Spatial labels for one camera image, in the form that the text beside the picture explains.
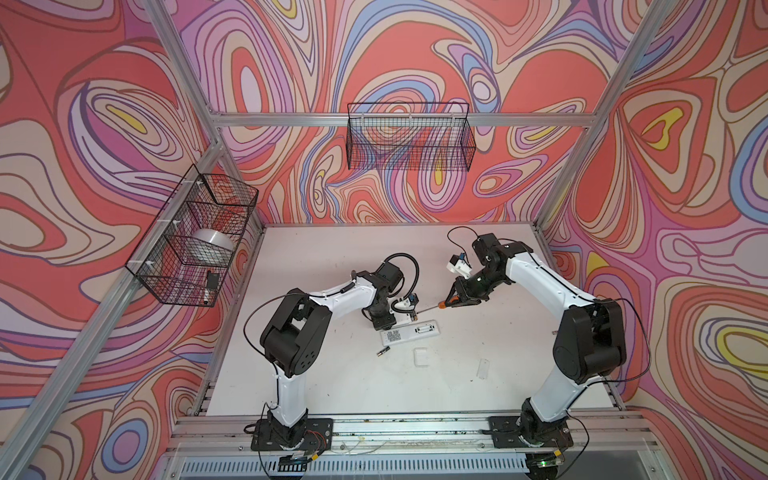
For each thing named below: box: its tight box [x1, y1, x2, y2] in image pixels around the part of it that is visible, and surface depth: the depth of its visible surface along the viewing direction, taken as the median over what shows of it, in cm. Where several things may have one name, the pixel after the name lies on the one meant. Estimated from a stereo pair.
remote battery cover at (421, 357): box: [413, 347, 430, 367], surface depth 88 cm
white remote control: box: [379, 319, 441, 347], surface depth 91 cm
